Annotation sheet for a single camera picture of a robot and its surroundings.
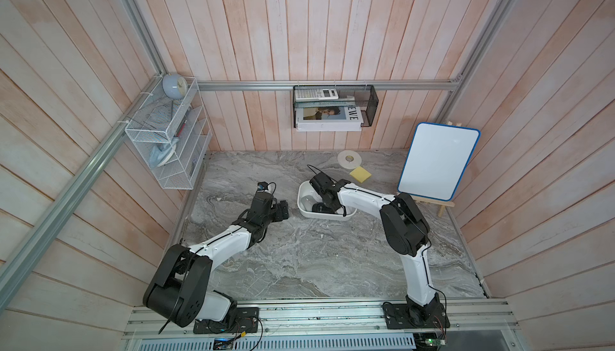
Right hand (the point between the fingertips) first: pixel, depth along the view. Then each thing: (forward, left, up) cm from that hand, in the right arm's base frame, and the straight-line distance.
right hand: (343, 192), depth 99 cm
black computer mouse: (-7, +9, 0) cm, 12 cm away
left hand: (-10, +26, +4) cm, 28 cm away
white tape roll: (+23, -6, -4) cm, 24 cm away
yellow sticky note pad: (+14, -10, -4) cm, 17 cm away
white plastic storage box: (-1, +15, -2) cm, 16 cm away
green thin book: (+19, +9, +31) cm, 37 cm away
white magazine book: (+19, +2, +24) cm, 31 cm away
